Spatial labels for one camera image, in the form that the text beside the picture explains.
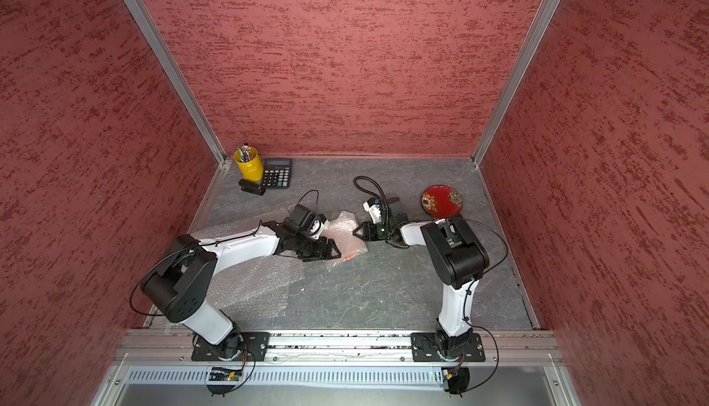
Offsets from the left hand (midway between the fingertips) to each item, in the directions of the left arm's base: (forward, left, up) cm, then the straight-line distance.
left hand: (331, 261), depth 87 cm
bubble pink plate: (-9, +10, -4) cm, 13 cm away
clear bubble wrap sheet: (-8, +23, -2) cm, 24 cm away
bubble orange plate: (+11, -3, -1) cm, 11 cm away
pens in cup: (+36, +34, +13) cm, 51 cm away
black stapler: (+31, +35, -2) cm, 47 cm away
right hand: (+11, -9, -3) cm, 14 cm away
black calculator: (+39, +26, -2) cm, 47 cm away
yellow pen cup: (+36, +34, +3) cm, 50 cm away
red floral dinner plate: (+27, -41, -3) cm, 49 cm away
